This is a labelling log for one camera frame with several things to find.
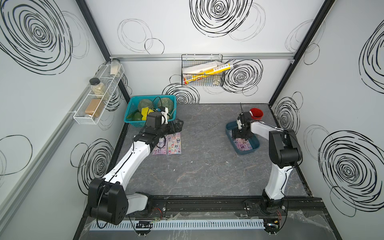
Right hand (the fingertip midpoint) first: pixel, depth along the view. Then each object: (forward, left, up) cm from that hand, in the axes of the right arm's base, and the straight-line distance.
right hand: (239, 135), depth 101 cm
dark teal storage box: (-5, -8, +2) cm, 9 cm away
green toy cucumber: (+6, +70, +11) cm, 71 cm away
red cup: (+14, -13, +7) cm, 20 cm away
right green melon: (+19, +52, +12) cm, 57 cm away
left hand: (-7, +40, +22) cm, 46 cm away
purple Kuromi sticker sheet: (-24, +45, +25) cm, 57 cm away
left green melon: (+18, +67, +12) cm, 70 cm away
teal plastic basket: (+19, +78, +8) cm, 81 cm away
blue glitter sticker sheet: (-7, -1, 0) cm, 7 cm away
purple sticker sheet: (-8, +44, +1) cm, 45 cm away
